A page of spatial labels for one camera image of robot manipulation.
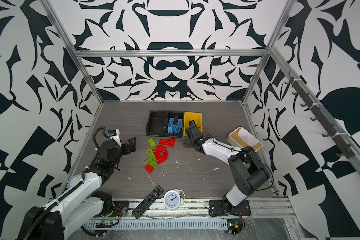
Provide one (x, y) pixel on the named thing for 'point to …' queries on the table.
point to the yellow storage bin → (196, 116)
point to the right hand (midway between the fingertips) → (191, 137)
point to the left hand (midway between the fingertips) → (127, 137)
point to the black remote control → (147, 202)
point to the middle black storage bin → (176, 115)
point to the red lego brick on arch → (160, 149)
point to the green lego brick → (150, 153)
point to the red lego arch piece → (160, 159)
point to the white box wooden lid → (241, 138)
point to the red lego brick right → (171, 143)
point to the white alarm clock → (173, 199)
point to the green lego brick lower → (152, 162)
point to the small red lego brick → (149, 168)
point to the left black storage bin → (156, 124)
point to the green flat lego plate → (152, 142)
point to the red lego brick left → (164, 141)
